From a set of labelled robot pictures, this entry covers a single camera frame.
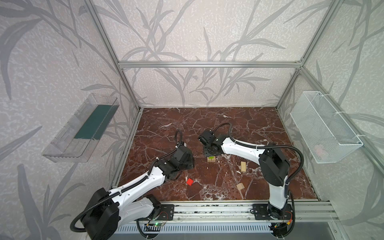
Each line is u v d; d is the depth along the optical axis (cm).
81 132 66
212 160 91
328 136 63
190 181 84
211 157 91
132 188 46
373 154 55
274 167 49
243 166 88
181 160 63
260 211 73
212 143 66
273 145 51
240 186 81
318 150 75
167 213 73
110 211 39
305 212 75
